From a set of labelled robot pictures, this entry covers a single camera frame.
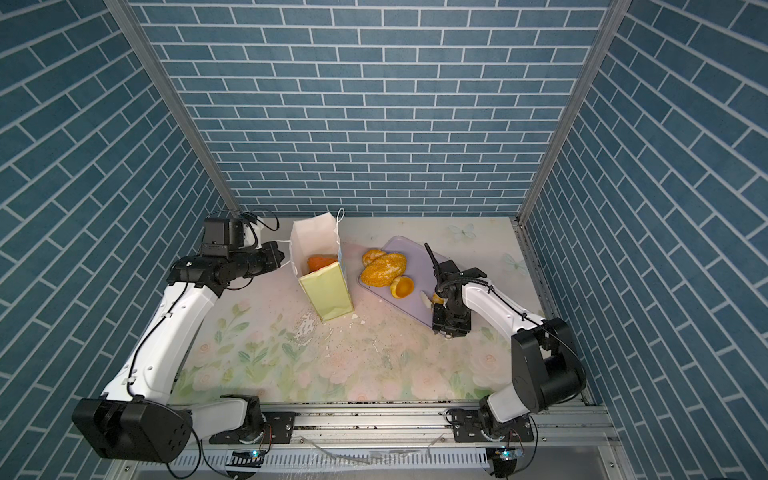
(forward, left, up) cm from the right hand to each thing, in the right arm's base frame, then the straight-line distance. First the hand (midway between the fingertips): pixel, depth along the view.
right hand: (439, 327), depth 85 cm
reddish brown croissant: (+14, +37, +10) cm, 41 cm away
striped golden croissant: (+11, +1, -2) cm, 11 cm away
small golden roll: (+25, +24, +1) cm, 34 cm away
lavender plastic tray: (+26, +6, -8) cm, 27 cm away
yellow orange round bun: (+14, +12, -1) cm, 18 cm away
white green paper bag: (+2, +31, +15) cm, 34 cm away
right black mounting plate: (-23, -8, -6) cm, 25 cm away
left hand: (+8, +41, +21) cm, 47 cm away
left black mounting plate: (-27, +39, -5) cm, 48 cm away
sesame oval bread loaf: (+17, +19, +2) cm, 26 cm away
